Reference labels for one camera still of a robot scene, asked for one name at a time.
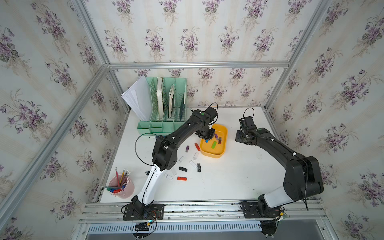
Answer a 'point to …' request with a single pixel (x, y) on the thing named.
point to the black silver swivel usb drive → (198, 167)
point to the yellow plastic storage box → (216, 147)
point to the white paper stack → (139, 95)
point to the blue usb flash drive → (207, 141)
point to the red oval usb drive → (197, 146)
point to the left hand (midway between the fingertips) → (210, 139)
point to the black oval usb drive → (183, 169)
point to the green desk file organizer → (168, 104)
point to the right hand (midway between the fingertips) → (242, 137)
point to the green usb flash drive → (214, 144)
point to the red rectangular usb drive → (181, 178)
